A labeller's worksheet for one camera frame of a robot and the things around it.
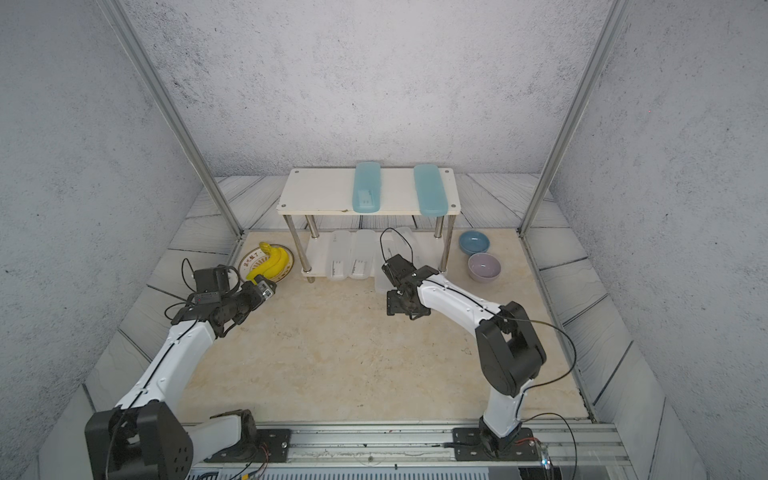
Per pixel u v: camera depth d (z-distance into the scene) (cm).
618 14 70
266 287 76
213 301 63
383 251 104
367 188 82
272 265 103
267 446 72
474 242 115
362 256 105
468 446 72
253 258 111
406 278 66
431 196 83
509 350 47
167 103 85
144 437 39
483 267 105
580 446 74
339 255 105
